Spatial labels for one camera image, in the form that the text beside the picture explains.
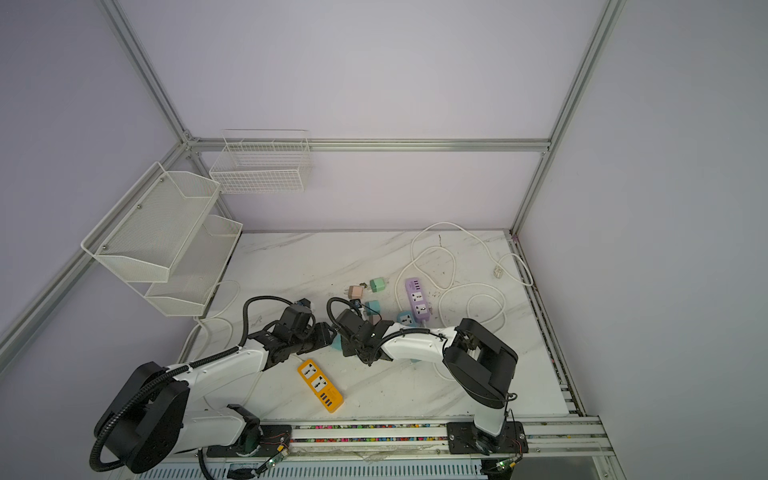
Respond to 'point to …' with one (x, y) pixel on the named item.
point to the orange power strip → (331, 398)
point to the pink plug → (355, 292)
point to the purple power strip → (418, 304)
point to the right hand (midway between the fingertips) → (347, 340)
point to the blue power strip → (406, 318)
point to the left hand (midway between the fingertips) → (328, 340)
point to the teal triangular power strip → (337, 342)
